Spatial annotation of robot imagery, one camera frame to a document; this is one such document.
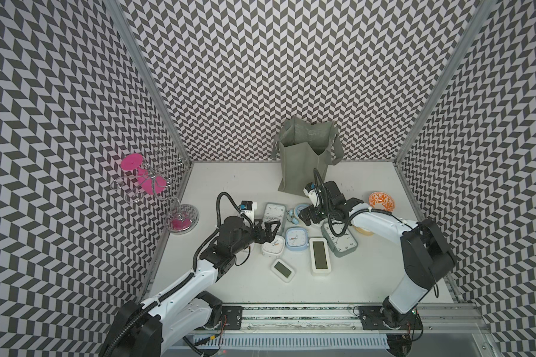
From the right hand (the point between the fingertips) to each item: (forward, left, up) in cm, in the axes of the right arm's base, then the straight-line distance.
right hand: (310, 213), depth 91 cm
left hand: (-9, +15, +7) cm, 19 cm away
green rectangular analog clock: (+3, +15, -4) cm, 16 cm away
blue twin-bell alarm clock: (+1, +7, -2) cm, 7 cm away
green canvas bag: (+19, +2, +19) cm, 27 cm away
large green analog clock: (-12, -11, -5) cm, 17 cm away
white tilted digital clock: (-21, +12, -6) cm, 25 cm away
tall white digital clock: (-17, -2, -3) cm, 17 cm away
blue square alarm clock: (-10, +6, -4) cm, 12 cm away
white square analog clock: (-13, +15, -4) cm, 20 cm away
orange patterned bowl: (+9, -34, -5) cm, 35 cm away
